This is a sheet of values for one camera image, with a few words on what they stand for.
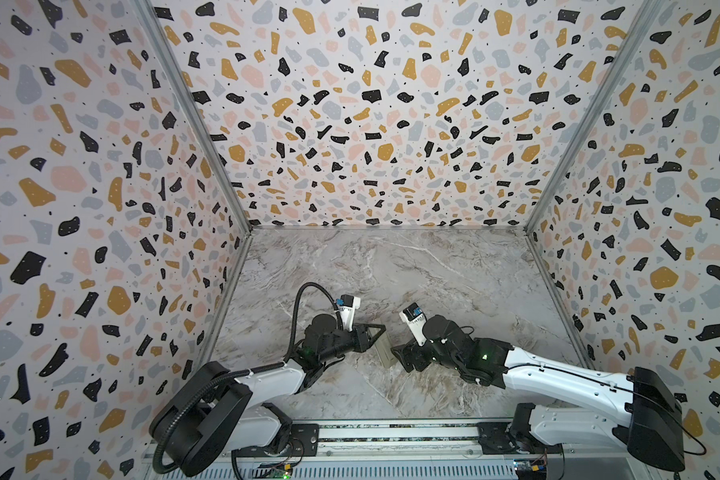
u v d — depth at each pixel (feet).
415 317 2.21
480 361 1.83
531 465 2.35
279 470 2.30
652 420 1.32
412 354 2.20
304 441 2.41
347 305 2.49
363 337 2.44
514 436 2.14
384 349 2.58
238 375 1.56
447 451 2.40
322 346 2.20
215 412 1.39
